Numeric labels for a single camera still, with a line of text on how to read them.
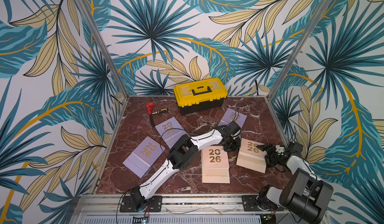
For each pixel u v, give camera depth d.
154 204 0.73
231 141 0.82
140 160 0.87
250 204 0.73
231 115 1.07
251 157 0.84
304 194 0.46
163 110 1.09
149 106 1.13
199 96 0.98
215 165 0.84
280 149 0.81
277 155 0.75
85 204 0.74
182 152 0.62
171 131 0.99
